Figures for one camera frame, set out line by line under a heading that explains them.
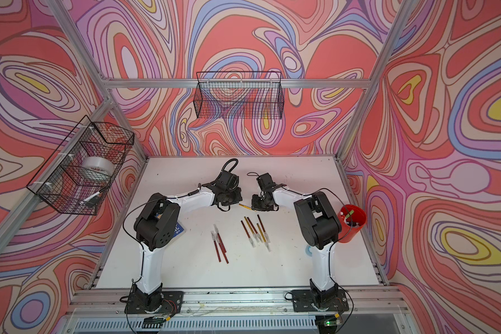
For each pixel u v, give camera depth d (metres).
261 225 0.93
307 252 0.84
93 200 0.72
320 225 0.52
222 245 0.86
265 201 0.75
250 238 0.88
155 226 0.53
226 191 0.79
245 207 0.98
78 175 0.69
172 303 0.72
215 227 0.93
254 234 0.91
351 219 0.79
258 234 0.91
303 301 0.73
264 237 0.88
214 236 0.89
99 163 0.74
